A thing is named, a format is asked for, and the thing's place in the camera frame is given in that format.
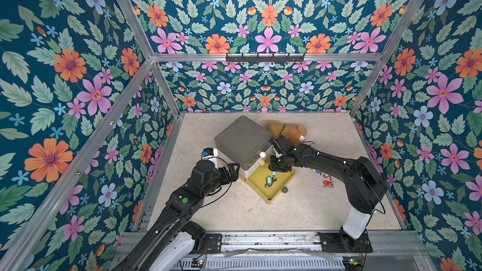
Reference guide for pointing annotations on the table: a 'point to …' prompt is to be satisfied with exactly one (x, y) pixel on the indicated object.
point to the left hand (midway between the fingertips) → (234, 167)
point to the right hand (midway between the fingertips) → (270, 167)
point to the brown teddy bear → (295, 133)
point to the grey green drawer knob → (285, 189)
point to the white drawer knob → (262, 154)
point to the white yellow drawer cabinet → (255, 168)
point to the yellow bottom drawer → (257, 182)
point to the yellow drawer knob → (262, 162)
